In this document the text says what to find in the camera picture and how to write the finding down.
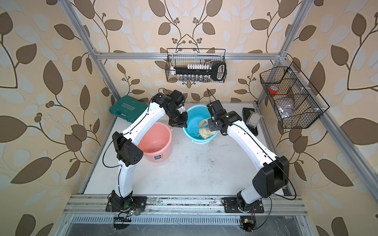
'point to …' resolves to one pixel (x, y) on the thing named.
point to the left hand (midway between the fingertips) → (185, 123)
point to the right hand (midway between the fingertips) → (217, 123)
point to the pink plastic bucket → (156, 145)
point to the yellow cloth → (204, 132)
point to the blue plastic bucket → (195, 113)
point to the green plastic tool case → (129, 108)
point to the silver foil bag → (286, 111)
